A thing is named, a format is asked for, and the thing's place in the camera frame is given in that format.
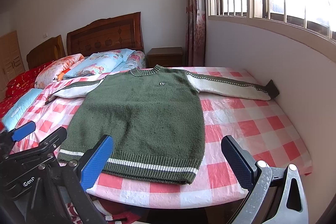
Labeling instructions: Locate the green and white knit sweater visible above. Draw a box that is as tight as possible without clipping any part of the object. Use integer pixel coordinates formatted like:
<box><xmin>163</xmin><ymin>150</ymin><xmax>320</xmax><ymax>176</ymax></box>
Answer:
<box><xmin>47</xmin><ymin>65</ymin><xmax>279</xmax><ymax>185</ymax></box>

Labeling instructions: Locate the light blue folded cloth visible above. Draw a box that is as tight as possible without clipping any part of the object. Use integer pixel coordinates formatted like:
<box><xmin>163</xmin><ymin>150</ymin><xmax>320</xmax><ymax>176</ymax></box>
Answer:
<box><xmin>1</xmin><ymin>88</ymin><xmax>42</xmax><ymax>131</ymax></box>

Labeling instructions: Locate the pink checkered bed sheet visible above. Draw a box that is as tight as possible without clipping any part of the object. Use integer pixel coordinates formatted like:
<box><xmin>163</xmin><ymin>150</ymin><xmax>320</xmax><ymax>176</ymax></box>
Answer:
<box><xmin>13</xmin><ymin>67</ymin><xmax>313</xmax><ymax>209</ymax></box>

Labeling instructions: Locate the red floral blanket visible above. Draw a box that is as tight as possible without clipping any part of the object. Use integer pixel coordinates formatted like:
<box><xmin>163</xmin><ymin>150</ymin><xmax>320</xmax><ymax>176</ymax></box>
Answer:
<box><xmin>1</xmin><ymin>61</ymin><xmax>53</xmax><ymax>131</ymax></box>

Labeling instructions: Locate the light wooden cabinet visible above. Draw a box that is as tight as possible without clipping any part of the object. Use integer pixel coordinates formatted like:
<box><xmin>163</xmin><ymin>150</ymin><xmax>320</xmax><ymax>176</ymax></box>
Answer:
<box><xmin>0</xmin><ymin>31</ymin><xmax>25</xmax><ymax>100</ymax></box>

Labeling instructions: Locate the pink floral pillow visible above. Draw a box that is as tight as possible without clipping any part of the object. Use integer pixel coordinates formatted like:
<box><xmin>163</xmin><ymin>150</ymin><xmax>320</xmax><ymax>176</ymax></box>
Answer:
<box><xmin>34</xmin><ymin>53</ymin><xmax>84</xmax><ymax>89</ymax></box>

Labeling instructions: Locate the light blue floral pillow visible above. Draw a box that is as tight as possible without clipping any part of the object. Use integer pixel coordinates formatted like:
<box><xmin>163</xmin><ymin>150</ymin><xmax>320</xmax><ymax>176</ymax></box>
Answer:
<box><xmin>63</xmin><ymin>48</ymin><xmax>134</xmax><ymax>80</ymax></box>

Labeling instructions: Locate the blue floral bed cover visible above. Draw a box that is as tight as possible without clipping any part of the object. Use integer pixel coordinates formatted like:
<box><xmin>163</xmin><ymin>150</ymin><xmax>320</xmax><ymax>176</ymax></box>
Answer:
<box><xmin>112</xmin><ymin>51</ymin><xmax>146</xmax><ymax>72</ymax></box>

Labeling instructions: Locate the wooden nightstand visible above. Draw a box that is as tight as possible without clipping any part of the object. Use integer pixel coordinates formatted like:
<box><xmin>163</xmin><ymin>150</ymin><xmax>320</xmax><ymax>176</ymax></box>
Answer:
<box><xmin>146</xmin><ymin>47</ymin><xmax>184</xmax><ymax>68</ymax></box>

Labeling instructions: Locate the dark wooden headboard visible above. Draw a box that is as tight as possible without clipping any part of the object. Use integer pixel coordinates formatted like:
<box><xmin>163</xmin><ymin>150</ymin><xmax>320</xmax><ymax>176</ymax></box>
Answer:
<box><xmin>67</xmin><ymin>12</ymin><xmax>144</xmax><ymax>57</ymax></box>

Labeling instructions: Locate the floral pink curtain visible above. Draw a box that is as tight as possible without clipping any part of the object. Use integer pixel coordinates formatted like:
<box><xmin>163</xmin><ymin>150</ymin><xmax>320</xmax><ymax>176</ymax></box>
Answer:
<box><xmin>185</xmin><ymin>0</ymin><xmax>206</xmax><ymax>67</ymax></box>

